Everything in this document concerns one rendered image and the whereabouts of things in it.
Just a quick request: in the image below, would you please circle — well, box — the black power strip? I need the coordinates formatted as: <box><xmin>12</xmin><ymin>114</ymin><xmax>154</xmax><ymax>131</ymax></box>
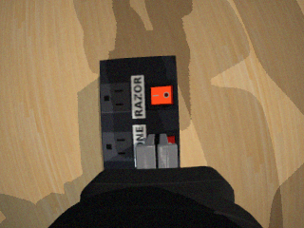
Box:
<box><xmin>100</xmin><ymin>55</ymin><xmax>181</xmax><ymax>170</ymax></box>

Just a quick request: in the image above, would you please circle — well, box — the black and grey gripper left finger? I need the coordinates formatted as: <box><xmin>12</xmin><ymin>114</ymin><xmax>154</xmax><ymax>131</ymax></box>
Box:
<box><xmin>135</xmin><ymin>134</ymin><xmax>158</xmax><ymax>169</ymax></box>

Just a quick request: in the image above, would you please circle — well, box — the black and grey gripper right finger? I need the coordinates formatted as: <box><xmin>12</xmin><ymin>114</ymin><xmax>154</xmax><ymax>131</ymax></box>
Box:
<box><xmin>157</xmin><ymin>134</ymin><xmax>178</xmax><ymax>168</ymax></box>

